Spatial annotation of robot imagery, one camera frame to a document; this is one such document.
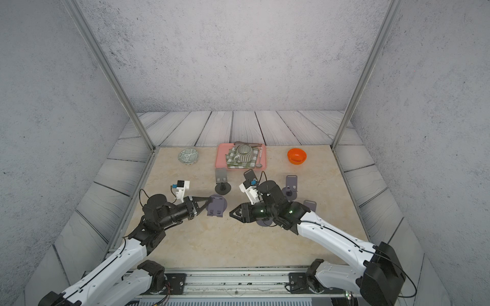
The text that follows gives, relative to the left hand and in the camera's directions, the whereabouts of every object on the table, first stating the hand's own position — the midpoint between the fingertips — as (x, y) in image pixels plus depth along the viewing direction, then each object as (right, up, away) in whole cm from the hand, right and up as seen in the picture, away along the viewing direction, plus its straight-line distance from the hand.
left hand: (213, 202), depth 71 cm
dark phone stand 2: (+13, +8, +24) cm, 29 cm away
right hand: (+8, -4, -2) cm, 9 cm away
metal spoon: (+19, +13, +40) cm, 46 cm away
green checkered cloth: (+3, +13, +40) cm, 42 cm away
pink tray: (-3, +15, +42) cm, 45 cm away
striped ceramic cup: (+10, +19, +36) cm, 42 cm away
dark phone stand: (-1, +2, +31) cm, 31 cm away
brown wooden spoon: (+6, +27, +51) cm, 58 cm away
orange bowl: (+41, +18, +41) cm, 61 cm away
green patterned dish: (-23, +18, +43) cm, 52 cm away
